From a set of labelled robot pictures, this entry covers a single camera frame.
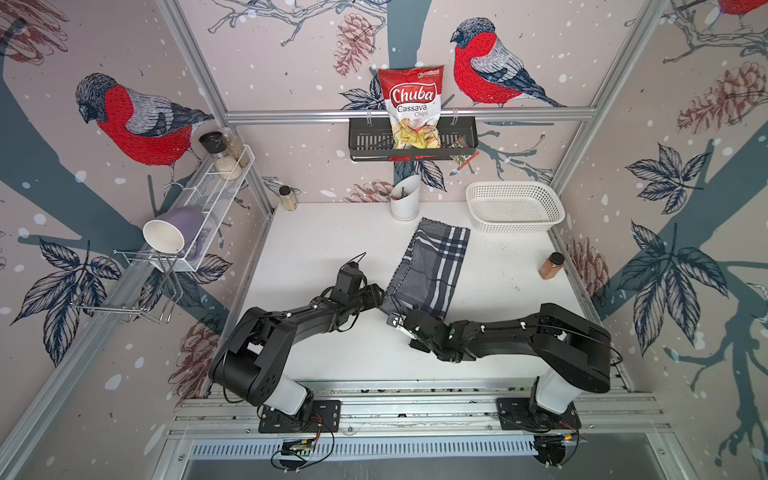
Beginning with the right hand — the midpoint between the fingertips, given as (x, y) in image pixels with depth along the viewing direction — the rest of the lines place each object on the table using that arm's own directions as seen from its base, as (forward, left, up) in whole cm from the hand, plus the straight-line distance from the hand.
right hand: (414, 319), depth 89 cm
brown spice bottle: (+18, -44, +4) cm, 48 cm away
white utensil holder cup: (+41, +4, +12) cm, 43 cm away
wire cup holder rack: (-10, +57, +35) cm, 68 cm away
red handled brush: (+58, -17, +12) cm, 61 cm away
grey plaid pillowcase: (+17, -4, -1) cm, 17 cm away
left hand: (+8, +11, +4) cm, 14 cm away
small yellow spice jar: (+47, +51, +6) cm, 69 cm away
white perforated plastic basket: (+51, -41, -1) cm, 66 cm away
